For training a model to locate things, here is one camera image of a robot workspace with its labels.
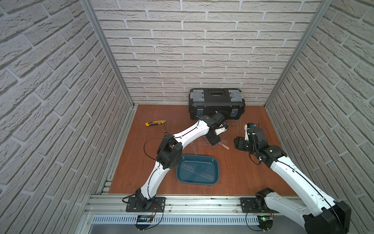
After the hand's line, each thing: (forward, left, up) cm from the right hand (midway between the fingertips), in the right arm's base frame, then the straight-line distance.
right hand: (240, 140), depth 80 cm
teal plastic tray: (-7, +18, -15) cm, 25 cm away
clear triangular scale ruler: (+5, +6, -15) cm, 17 cm away
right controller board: (-37, -7, -18) cm, 42 cm away
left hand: (+8, +12, -8) cm, 17 cm away
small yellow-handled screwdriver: (+20, +46, -15) cm, 53 cm away
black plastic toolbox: (+32, +17, +1) cm, 36 cm away
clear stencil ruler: (-11, +25, -16) cm, 32 cm away
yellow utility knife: (+27, +54, -14) cm, 63 cm away
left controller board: (-32, +55, -18) cm, 66 cm away
